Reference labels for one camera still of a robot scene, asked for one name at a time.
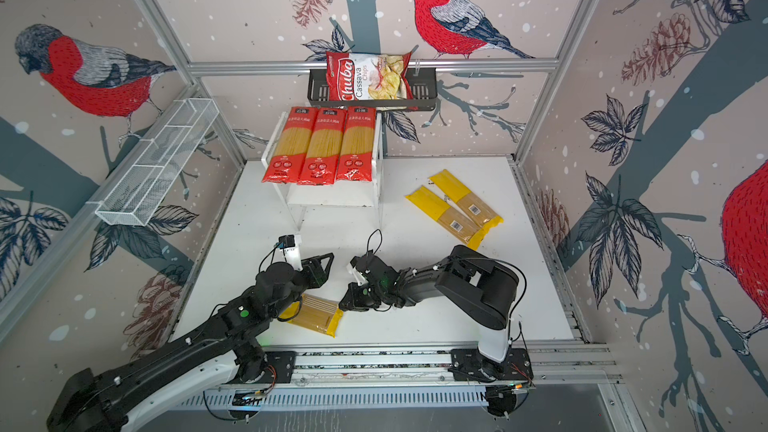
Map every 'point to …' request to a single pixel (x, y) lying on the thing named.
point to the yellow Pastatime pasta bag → (317, 313)
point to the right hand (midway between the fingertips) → (337, 315)
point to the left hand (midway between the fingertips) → (328, 258)
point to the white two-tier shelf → (297, 199)
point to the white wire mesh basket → (135, 198)
